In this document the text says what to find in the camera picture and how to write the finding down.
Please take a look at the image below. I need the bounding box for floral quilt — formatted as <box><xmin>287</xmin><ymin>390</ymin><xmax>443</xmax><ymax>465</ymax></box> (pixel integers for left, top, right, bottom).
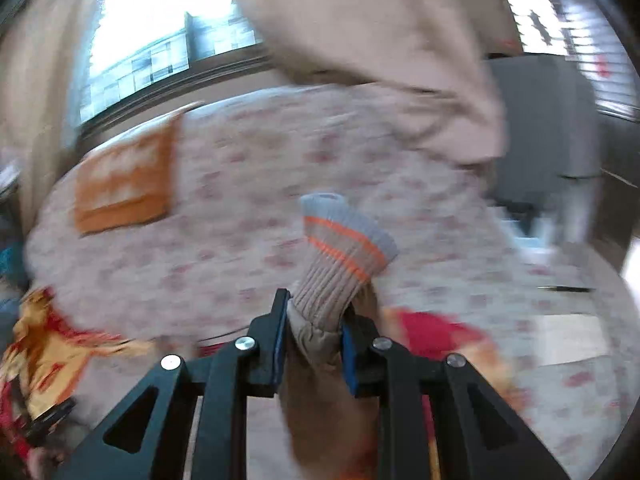
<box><xmin>26</xmin><ymin>86</ymin><xmax>639</xmax><ymax>479</ymax></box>

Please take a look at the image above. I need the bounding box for beige curtain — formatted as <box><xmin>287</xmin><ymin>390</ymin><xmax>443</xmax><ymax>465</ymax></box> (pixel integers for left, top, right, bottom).
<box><xmin>1</xmin><ymin>0</ymin><xmax>101</xmax><ymax>233</ymax></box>

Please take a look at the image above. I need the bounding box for grey cabinet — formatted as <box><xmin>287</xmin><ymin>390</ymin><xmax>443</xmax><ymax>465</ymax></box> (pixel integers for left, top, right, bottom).
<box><xmin>488</xmin><ymin>54</ymin><xmax>600</xmax><ymax>226</ymax></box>

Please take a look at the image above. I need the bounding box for beige zip jacket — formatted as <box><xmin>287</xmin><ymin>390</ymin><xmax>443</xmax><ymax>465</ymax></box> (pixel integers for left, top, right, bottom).
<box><xmin>236</xmin><ymin>0</ymin><xmax>504</xmax><ymax>479</ymax></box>

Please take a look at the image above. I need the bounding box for teal clothes pile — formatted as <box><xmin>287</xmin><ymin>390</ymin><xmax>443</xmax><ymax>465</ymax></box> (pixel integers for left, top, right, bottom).
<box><xmin>1</xmin><ymin>240</ymin><xmax>30</xmax><ymax>304</ymax></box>

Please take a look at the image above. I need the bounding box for orange yellow red blanket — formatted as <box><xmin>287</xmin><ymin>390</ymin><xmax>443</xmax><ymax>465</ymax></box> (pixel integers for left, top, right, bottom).
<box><xmin>1</xmin><ymin>289</ymin><xmax>524</xmax><ymax>479</ymax></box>

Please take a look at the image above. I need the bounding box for window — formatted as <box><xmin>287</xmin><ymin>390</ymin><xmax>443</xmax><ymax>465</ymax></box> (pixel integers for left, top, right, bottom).
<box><xmin>79</xmin><ymin>0</ymin><xmax>260</xmax><ymax>124</ymax></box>

